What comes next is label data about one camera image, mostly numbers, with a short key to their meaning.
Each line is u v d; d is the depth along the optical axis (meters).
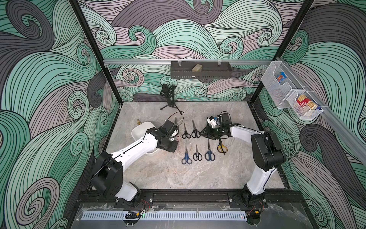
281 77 0.83
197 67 0.90
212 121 0.90
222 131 0.74
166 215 0.70
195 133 1.00
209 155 0.90
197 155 0.90
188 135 1.00
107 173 0.42
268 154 0.49
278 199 0.74
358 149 0.49
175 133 0.70
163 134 0.60
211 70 0.95
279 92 0.82
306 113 0.63
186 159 0.88
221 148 0.92
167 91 0.98
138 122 1.04
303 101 0.66
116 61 0.95
